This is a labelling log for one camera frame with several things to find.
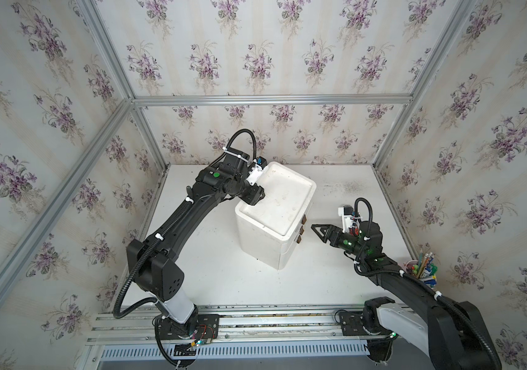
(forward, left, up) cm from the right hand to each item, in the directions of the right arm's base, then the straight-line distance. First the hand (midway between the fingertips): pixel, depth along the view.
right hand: (321, 229), depth 82 cm
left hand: (+9, +23, +10) cm, 27 cm away
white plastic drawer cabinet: (-8, +19, +11) cm, 23 cm away
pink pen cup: (-13, -32, -3) cm, 35 cm away
